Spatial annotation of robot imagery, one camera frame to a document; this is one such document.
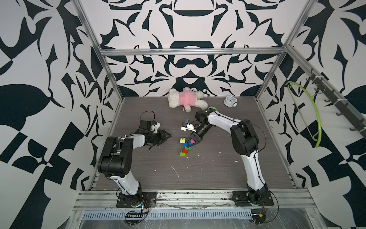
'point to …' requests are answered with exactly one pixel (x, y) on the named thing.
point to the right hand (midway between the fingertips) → (189, 142)
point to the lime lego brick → (182, 153)
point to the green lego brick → (188, 148)
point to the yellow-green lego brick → (182, 140)
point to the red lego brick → (185, 150)
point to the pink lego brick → (192, 141)
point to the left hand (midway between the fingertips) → (167, 135)
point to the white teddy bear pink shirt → (186, 98)
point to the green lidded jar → (212, 109)
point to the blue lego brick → (185, 144)
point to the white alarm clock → (230, 101)
